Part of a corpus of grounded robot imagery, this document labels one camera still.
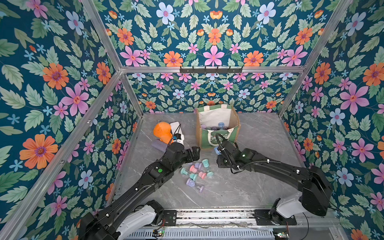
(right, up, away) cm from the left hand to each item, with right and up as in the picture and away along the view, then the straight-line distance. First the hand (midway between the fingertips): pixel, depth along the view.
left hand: (196, 149), depth 76 cm
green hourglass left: (-8, -15, +12) cm, 20 cm away
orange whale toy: (-24, +10, +24) cm, 36 cm away
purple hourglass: (+4, +12, +25) cm, 28 cm away
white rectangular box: (-17, +11, +32) cm, 37 cm away
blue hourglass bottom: (+17, +13, +30) cm, 37 cm away
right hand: (+14, -6, +8) cm, 17 cm away
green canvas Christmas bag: (+10, +16, +28) cm, 33 cm away
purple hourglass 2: (-3, -19, +7) cm, 21 cm away
